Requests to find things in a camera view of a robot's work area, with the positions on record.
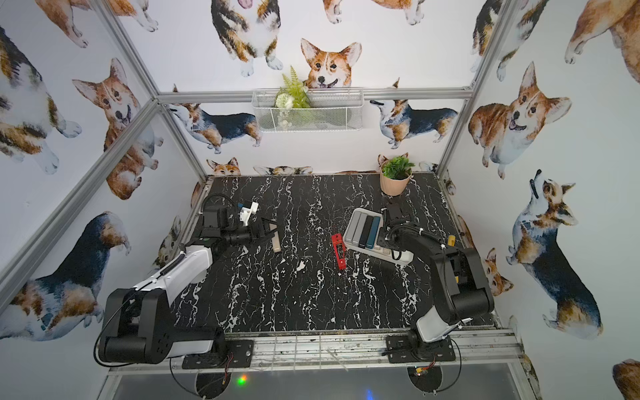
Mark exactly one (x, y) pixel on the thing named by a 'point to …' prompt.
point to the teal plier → (372, 232)
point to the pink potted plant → (395, 173)
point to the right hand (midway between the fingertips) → (385, 237)
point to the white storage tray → (362, 233)
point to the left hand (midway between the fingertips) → (280, 227)
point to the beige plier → (276, 242)
